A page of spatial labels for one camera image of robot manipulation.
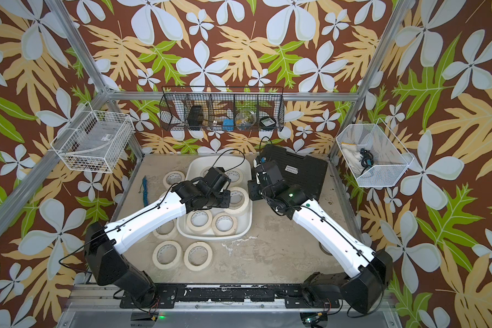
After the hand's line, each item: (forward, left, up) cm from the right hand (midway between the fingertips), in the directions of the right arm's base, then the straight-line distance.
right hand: (252, 183), depth 76 cm
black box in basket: (+40, +27, +2) cm, 49 cm away
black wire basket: (+41, +15, +6) cm, 44 cm away
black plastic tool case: (+25, -32, -23) cm, 46 cm away
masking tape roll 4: (+21, +42, -24) cm, 52 cm away
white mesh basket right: (+6, -51, +7) cm, 52 cm away
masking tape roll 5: (-19, +35, -25) cm, 47 cm away
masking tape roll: (-5, +5, -5) cm, 8 cm away
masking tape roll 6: (-19, +22, -26) cm, 39 cm away
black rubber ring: (-16, -31, -26) cm, 43 cm away
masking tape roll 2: (-4, +24, -24) cm, 34 cm away
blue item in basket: (+32, +10, +3) cm, 33 cm away
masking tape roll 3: (-5, +12, -24) cm, 28 cm away
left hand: (-2, +8, -7) cm, 11 cm away
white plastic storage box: (+26, +29, -20) cm, 43 cm away
